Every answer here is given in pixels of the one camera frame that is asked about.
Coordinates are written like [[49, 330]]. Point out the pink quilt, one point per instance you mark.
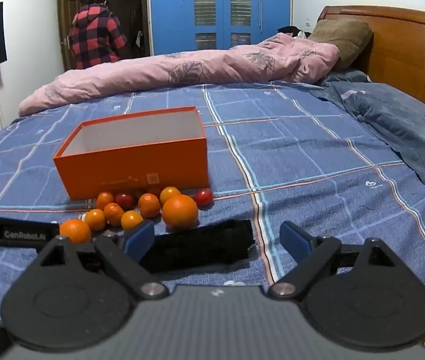
[[197, 67]]

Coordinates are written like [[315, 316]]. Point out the brown pillow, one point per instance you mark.
[[343, 41]]

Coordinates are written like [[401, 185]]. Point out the wooden headboard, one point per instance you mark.
[[415, 56]]

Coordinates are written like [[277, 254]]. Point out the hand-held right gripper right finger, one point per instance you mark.
[[294, 239]]

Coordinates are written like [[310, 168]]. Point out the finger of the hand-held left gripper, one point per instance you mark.
[[110, 234]]

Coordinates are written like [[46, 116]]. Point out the grey-blue blanket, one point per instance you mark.
[[396, 120]]

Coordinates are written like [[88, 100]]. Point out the red tomato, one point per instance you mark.
[[204, 197], [124, 200]]

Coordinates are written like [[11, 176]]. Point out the medium orange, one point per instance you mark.
[[75, 231]]

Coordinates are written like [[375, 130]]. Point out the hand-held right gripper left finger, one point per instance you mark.
[[140, 237]]

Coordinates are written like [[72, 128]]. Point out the large orange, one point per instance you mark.
[[180, 212]]

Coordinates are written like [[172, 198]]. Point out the orange cardboard box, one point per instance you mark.
[[133, 165]]

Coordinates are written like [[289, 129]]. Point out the blue plaid bedsheet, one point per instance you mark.
[[310, 157]]

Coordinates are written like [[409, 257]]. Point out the pile of small tangerines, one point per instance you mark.
[[131, 220]]

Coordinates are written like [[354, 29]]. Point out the dark clothing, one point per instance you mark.
[[291, 30]]

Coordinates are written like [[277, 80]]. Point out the blue wardrobe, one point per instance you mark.
[[220, 11]]

